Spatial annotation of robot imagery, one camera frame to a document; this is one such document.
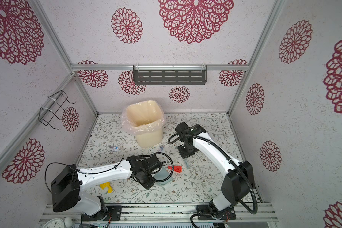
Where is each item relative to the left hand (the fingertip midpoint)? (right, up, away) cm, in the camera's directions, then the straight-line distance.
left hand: (149, 187), depth 78 cm
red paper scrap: (+17, +6, +12) cm, 22 cm away
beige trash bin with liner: (-6, +38, +24) cm, 46 cm away
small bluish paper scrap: (+6, +18, +22) cm, 29 cm away
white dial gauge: (-43, -13, -11) cm, 46 cm away
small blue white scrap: (-26, +19, +20) cm, 38 cm away
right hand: (+21, +19, +2) cm, 28 cm away
